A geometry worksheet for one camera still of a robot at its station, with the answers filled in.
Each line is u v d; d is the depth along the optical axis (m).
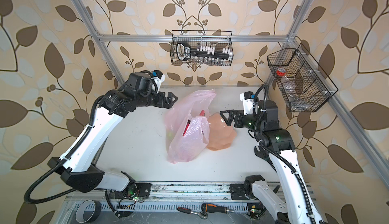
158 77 0.59
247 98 0.57
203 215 0.67
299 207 0.37
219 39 0.91
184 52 0.85
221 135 0.98
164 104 0.59
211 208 0.68
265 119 0.47
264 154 0.85
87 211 0.70
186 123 0.76
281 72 0.81
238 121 0.57
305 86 0.73
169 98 0.60
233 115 0.57
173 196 0.74
